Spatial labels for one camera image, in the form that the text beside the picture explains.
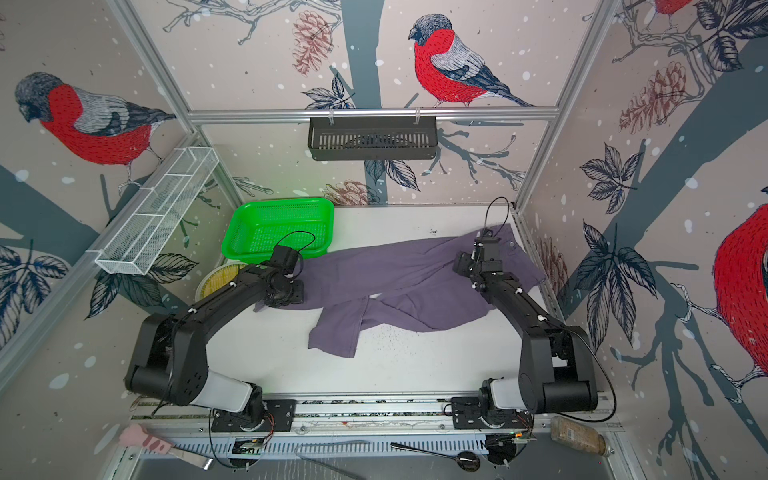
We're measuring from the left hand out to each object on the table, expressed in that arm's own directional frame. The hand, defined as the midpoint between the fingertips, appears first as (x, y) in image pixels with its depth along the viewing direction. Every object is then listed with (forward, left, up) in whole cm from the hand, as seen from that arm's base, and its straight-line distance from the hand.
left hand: (298, 290), depth 90 cm
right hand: (+10, -54, +5) cm, 55 cm away
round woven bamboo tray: (+7, +30, -4) cm, 31 cm away
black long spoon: (-41, -47, -5) cm, 62 cm away
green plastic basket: (+31, +24, -6) cm, 40 cm away
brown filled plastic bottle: (-36, -70, 0) cm, 79 cm away
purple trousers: (+4, -35, -4) cm, 35 cm away
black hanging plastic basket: (+51, -22, +21) cm, 59 cm away
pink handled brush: (-37, +32, -3) cm, 49 cm away
